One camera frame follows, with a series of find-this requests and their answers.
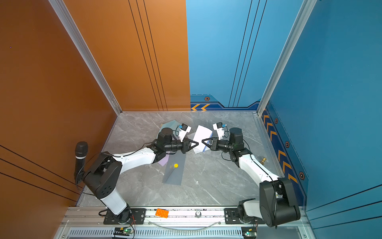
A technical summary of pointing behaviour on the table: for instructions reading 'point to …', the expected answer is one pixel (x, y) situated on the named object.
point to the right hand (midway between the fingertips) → (204, 142)
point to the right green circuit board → (249, 232)
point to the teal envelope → (172, 125)
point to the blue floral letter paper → (201, 133)
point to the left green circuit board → (123, 231)
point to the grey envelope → (173, 169)
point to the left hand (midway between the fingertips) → (198, 142)
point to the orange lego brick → (162, 212)
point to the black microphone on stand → (81, 148)
